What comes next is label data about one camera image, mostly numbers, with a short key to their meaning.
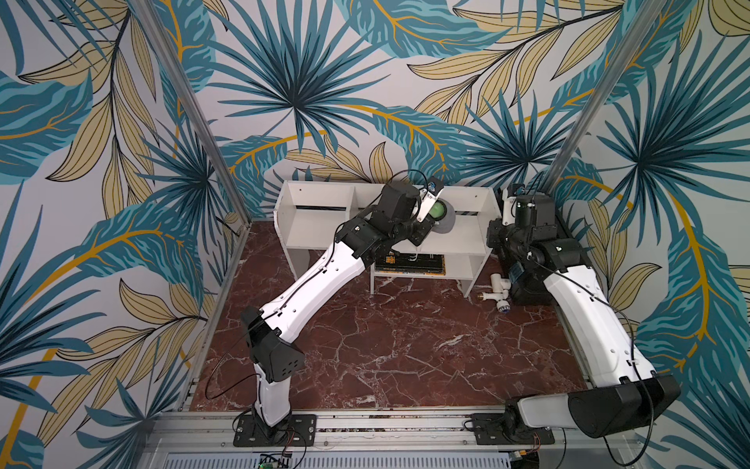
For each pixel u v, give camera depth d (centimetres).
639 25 70
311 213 86
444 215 65
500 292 98
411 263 90
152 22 68
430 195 59
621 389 38
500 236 66
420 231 63
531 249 52
